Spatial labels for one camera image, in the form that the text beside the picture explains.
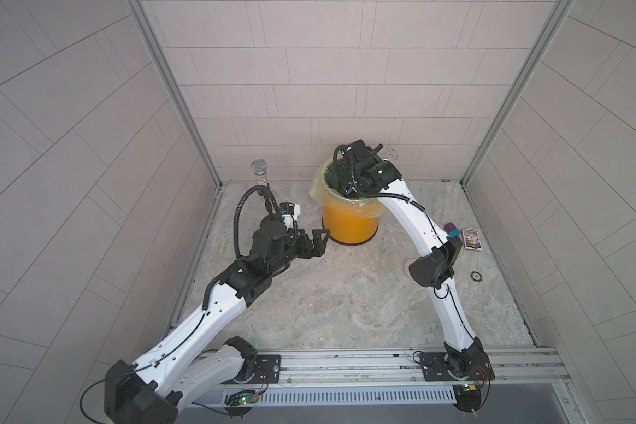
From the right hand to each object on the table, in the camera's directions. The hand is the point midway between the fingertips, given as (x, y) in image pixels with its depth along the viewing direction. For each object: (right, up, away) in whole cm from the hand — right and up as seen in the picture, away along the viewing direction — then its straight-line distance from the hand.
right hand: (381, 151), depth 84 cm
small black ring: (+32, -41, +5) cm, 52 cm away
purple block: (+29, -26, +16) cm, 42 cm away
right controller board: (+20, -68, -15) cm, 72 cm away
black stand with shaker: (-38, -6, -5) cm, 39 cm away
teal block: (+31, -28, +16) cm, 44 cm away
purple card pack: (+36, -30, +12) cm, 48 cm away
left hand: (-19, -24, -12) cm, 33 cm away
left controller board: (-39, -66, -19) cm, 79 cm away
